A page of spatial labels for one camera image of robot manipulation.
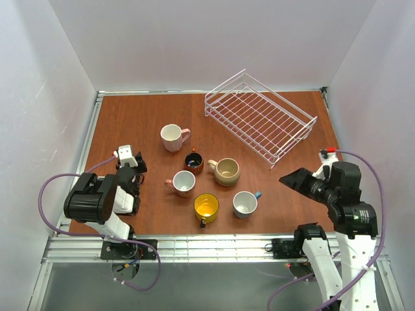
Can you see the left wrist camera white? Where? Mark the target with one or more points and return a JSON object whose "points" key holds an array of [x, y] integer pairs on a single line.
{"points": [[126, 155]]}

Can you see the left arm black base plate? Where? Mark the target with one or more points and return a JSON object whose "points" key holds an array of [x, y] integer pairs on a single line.
{"points": [[125, 251]]}

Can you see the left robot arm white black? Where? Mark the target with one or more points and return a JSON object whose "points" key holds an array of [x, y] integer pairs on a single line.
{"points": [[98, 202]]}

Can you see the aluminium frame rail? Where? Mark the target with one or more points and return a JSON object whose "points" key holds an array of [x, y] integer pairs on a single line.
{"points": [[205, 248]]}

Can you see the pink floral mug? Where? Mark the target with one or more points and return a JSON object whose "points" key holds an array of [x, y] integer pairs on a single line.
{"points": [[183, 183]]}

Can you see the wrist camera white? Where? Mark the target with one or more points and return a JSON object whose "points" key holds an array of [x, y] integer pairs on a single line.
{"points": [[126, 155], [327, 157]]}

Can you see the white wire dish rack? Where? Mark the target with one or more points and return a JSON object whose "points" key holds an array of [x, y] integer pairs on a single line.
{"points": [[261, 118]]}

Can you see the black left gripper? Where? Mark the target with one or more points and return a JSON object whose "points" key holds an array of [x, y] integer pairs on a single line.
{"points": [[140, 165]]}

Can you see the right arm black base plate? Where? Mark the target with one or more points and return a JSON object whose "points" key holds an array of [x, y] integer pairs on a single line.
{"points": [[284, 248]]}

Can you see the yellow enamel mug black handle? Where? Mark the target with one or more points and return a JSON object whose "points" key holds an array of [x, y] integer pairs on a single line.
{"points": [[206, 208]]}

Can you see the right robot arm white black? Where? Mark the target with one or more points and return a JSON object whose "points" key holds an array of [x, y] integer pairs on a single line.
{"points": [[337, 186]]}

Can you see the beige round ceramic mug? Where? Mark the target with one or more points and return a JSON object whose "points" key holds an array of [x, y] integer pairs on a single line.
{"points": [[226, 171]]}

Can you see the white faceted mug pink handle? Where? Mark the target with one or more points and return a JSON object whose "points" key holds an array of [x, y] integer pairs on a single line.
{"points": [[173, 137]]}

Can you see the white mug blue handle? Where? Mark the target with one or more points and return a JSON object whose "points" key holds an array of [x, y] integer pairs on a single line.
{"points": [[245, 203]]}

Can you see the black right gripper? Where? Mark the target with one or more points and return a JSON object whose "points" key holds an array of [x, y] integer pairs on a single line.
{"points": [[307, 180]]}

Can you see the dark brown glazed mug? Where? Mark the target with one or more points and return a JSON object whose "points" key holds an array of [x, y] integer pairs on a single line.
{"points": [[194, 162]]}

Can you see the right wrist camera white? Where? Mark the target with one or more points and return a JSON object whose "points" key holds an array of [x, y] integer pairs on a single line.
{"points": [[327, 157]]}

